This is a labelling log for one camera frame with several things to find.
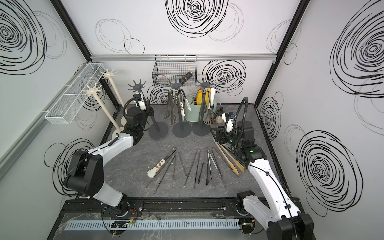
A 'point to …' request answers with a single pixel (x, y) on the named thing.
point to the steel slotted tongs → (182, 103)
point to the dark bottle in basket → (183, 80)
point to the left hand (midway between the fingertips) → (146, 99)
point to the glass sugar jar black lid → (219, 119)
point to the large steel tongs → (170, 103)
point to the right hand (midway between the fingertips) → (216, 129)
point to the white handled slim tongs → (209, 155)
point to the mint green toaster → (192, 115)
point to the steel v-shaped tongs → (178, 153)
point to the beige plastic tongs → (241, 168)
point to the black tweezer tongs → (207, 171)
